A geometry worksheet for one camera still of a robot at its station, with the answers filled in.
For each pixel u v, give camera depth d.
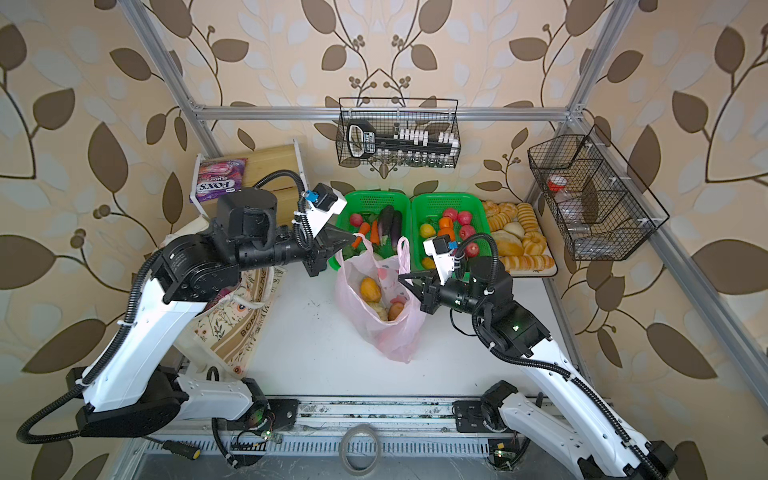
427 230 1.08
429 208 1.17
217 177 0.81
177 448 0.68
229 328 0.71
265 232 0.39
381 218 1.13
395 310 0.85
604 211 0.73
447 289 0.56
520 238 1.05
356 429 0.74
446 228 1.08
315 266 0.49
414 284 0.62
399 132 0.81
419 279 0.58
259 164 0.88
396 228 1.10
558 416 0.45
